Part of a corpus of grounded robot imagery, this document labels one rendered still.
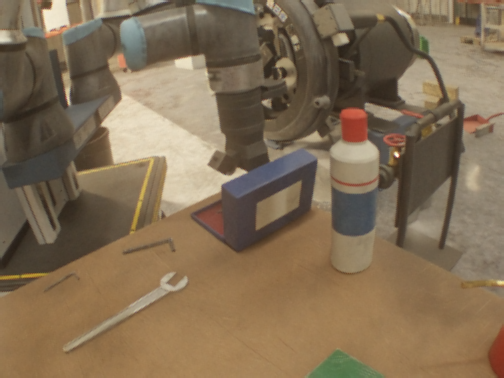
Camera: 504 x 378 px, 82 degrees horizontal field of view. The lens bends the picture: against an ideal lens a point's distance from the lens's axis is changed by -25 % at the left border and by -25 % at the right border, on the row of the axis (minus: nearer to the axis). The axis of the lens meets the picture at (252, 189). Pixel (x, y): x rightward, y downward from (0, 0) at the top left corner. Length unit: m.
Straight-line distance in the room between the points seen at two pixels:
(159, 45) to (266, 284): 0.38
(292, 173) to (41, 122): 0.53
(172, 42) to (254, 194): 0.26
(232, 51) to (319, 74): 0.76
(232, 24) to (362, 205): 0.32
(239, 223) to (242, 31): 0.29
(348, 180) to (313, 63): 0.87
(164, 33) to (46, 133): 0.38
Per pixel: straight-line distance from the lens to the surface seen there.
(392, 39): 1.84
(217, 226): 0.66
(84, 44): 1.22
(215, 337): 0.48
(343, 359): 0.41
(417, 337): 0.47
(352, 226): 0.49
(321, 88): 1.31
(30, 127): 0.80
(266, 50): 1.41
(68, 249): 1.05
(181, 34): 0.55
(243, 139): 0.61
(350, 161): 0.44
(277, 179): 0.55
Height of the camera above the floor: 0.84
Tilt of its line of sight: 29 degrees down
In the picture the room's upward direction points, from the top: 8 degrees counter-clockwise
